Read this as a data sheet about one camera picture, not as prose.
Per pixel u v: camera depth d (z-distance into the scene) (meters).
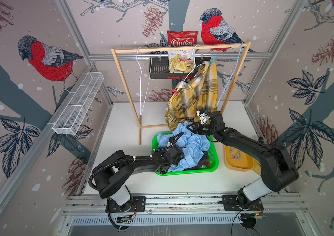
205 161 0.83
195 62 0.84
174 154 0.68
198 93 0.87
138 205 0.73
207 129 0.75
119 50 0.60
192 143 0.83
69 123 0.70
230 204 0.73
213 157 0.81
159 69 0.94
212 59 0.78
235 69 0.74
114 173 0.46
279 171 0.45
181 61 0.86
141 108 1.16
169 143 0.80
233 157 0.90
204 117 0.78
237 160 0.88
